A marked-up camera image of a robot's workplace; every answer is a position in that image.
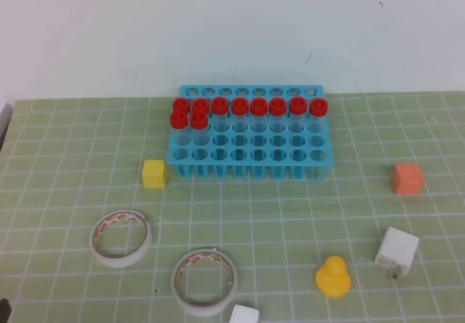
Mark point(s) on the blue test tube rack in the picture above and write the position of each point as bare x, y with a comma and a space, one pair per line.
246, 147

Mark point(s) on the left tape roll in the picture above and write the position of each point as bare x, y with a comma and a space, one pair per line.
120, 239

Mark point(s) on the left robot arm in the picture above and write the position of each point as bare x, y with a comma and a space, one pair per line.
5, 310

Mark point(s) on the grey object at left edge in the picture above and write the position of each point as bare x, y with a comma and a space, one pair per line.
5, 118

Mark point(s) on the yellow rubber duck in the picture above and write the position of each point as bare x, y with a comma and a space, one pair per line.
332, 278

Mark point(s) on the tape roll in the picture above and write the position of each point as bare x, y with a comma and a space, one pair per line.
204, 282
120, 239

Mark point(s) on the white cube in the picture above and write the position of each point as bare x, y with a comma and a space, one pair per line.
244, 314

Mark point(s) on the yellow cube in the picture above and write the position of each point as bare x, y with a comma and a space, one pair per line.
154, 174

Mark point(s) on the red-capped tube front left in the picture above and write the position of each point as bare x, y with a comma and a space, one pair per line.
179, 127

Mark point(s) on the white power adapter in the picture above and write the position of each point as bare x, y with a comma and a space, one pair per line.
397, 251

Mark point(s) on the orange cube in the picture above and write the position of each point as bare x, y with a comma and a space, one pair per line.
407, 179

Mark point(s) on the red-capped tube row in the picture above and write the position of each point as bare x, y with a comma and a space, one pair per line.
181, 104
259, 108
239, 108
297, 109
201, 105
318, 110
277, 109
220, 108

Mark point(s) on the red-capped clear tube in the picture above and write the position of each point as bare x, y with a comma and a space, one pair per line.
199, 122

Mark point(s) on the front tape roll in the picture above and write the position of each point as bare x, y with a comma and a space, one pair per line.
204, 282

